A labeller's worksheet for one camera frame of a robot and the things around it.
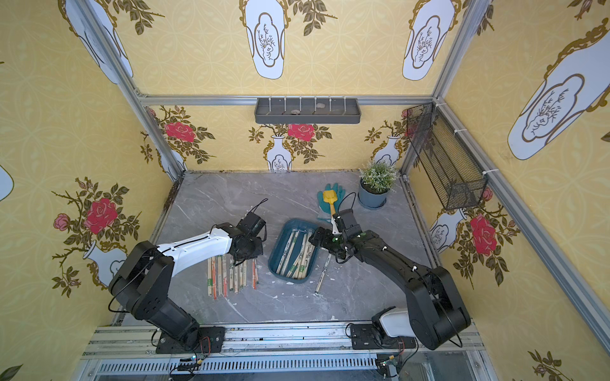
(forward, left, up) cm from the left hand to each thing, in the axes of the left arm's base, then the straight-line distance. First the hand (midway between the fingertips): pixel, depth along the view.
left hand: (260, 252), depth 91 cm
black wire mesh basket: (+15, -73, +21) cm, 78 cm away
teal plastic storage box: (+8, -8, +2) cm, 12 cm away
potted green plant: (+23, -47, +16) cm, 54 cm away
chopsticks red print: (-8, +13, -2) cm, 15 cm away
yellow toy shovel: (+27, -30, 0) cm, 40 cm away
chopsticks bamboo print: (-8, +18, -2) cm, 20 cm away
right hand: (-1, -21, +7) cm, 22 cm away
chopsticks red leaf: (-9, +16, -1) cm, 18 cm away
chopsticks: (-8, -24, -1) cm, 25 cm away
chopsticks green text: (-10, +8, -1) cm, 13 cm away
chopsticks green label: (-8, +6, -2) cm, 10 cm away
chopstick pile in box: (-2, -14, -2) cm, 14 cm away
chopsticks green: (-8, +10, -1) cm, 13 cm away
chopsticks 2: (-8, +15, -2) cm, 17 cm away
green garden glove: (+18, -26, -1) cm, 32 cm away
